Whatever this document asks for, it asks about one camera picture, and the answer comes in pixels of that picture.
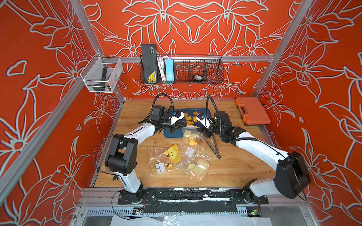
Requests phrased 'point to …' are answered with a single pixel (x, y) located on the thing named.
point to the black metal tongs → (216, 150)
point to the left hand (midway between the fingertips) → (185, 123)
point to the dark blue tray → (190, 115)
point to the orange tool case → (252, 111)
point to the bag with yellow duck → (164, 160)
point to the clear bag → (193, 161)
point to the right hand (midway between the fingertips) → (197, 124)
